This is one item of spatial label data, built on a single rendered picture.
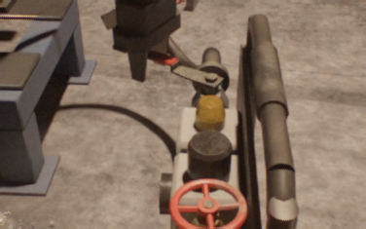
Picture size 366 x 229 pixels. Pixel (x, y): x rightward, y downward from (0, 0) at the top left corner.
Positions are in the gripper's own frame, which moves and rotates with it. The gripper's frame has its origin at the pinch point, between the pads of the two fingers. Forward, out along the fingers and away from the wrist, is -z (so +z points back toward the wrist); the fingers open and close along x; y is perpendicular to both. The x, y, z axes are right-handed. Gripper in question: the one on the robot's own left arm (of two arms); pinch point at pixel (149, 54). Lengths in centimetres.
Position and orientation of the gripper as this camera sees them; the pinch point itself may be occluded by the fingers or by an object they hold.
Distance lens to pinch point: 76.6
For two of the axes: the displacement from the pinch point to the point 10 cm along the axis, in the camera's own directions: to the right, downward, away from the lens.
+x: 5.3, -4.9, 6.9
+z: 0.0, -8.1, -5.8
